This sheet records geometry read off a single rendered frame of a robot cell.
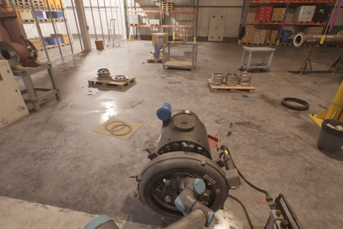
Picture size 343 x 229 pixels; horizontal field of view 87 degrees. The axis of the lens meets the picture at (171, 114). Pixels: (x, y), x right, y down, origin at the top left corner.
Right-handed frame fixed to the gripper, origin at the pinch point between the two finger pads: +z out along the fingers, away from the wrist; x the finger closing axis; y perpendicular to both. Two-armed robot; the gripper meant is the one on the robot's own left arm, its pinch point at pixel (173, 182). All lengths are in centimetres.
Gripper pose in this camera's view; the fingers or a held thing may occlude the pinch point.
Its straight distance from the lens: 150.1
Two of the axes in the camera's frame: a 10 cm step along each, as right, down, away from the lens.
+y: 0.6, -9.5, 3.0
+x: -8.6, -2.0, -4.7
